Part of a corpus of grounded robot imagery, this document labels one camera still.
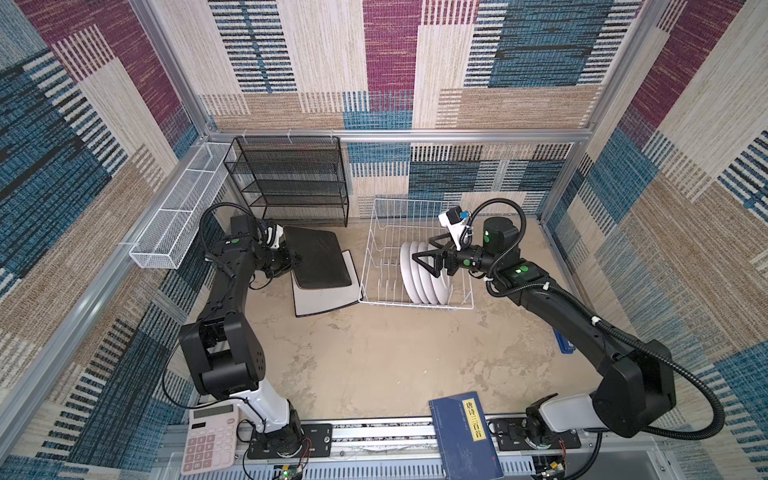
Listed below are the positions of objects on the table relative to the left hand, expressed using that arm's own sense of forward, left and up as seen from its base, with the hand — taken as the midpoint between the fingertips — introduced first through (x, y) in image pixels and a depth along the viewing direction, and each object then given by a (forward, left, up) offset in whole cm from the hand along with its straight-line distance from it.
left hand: (302, 254), depth 86 cm
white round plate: (-5, -30, -3) cm, 30 cm away
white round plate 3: (-6, -40, -8) cm, 41 cm away
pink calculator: (-42, +19, -18) cm, 49 cm away
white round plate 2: (-15, -33, +10) cm, 37 cm away
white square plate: (-7, -1, -16) cm, 18 cm away
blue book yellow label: (-44, -42, -18) cm, 63 cm away
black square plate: (+2, -5, -7) cm, 9 cm away
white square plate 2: (-3, -14, -13) cm, 20 cm away
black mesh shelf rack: (+37, +10, -3) cm, 38 cm away
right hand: (-7, -33, +9) cm, 35 cm away
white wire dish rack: (+24, -29, -17) cm, 41 cm away
